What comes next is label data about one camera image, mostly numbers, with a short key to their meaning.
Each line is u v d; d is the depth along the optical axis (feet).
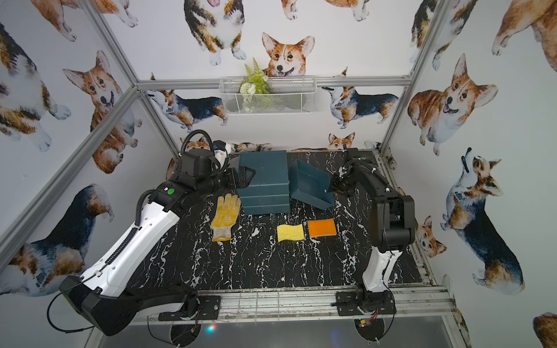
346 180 2.58
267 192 2.68
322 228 3.05
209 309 2.41
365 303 2.22
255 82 2.69
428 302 2.50
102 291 1.24
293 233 2.96
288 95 3.03
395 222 1.65
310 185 3.56
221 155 2.06
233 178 2.02
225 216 3.13
